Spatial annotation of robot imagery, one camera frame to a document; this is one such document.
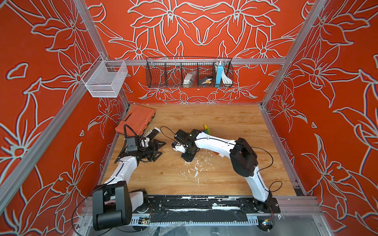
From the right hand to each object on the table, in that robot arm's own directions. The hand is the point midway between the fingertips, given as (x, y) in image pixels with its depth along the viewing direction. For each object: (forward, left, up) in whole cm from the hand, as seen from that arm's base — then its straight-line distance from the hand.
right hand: (185, 159), depth 87 cm
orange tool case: (+29, +34, +4) cm, 45 cm away
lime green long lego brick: (+22, -16, 0) cm, 27 cm away
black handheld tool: (+19, +24, 0) cm, 31 cm away
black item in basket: (+37, -13, +31) cm, 50 cm away
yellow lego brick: (+26, -14, 0) cm, 29 cm away
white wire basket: (+41, +53, +30) cm, 73 cm away
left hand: (+4, +12, +8) cm, 15 cm away
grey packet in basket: (+41, -2, +29) cm, 50 cm away
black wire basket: (+52, +12, +27) cm, 60 cm away
